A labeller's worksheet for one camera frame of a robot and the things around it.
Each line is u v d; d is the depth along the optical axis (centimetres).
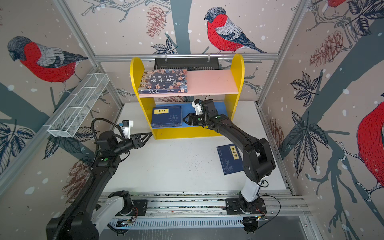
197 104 79
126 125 69
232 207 73
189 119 76
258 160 47
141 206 73
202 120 73
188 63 92
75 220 39
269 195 65
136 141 67
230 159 90
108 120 66
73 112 75
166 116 90
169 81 73
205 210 73
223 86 72
